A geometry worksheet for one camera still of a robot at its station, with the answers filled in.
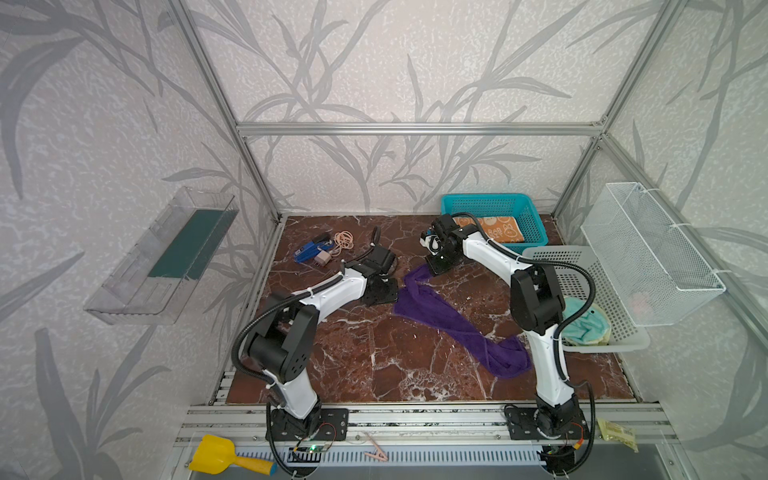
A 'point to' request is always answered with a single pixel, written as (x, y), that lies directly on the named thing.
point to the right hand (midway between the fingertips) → (431, 261)
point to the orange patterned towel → (500, 229)
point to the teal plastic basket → (494, 205)
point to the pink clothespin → (381, 455)
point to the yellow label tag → (612, 432)
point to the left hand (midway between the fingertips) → (397, 288)
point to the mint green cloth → (591, 328)
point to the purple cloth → (495, 355)
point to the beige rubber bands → (343, 240)
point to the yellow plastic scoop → (214, 454)
